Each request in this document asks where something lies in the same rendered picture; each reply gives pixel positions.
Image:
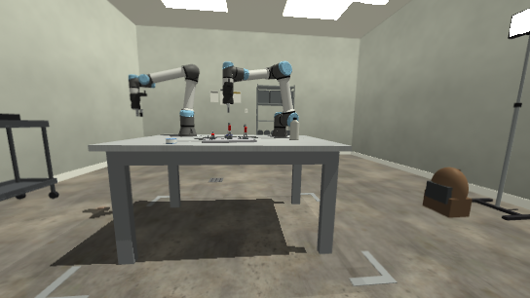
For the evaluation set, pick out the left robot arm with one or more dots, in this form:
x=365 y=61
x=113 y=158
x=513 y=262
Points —
x=281 y=72

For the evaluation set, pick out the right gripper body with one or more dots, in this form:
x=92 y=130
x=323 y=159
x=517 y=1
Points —
x=135 y=95

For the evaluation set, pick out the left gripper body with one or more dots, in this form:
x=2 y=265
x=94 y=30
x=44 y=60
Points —
x=228 y=90

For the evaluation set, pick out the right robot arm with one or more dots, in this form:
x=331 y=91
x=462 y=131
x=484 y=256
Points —
x=191 y=73

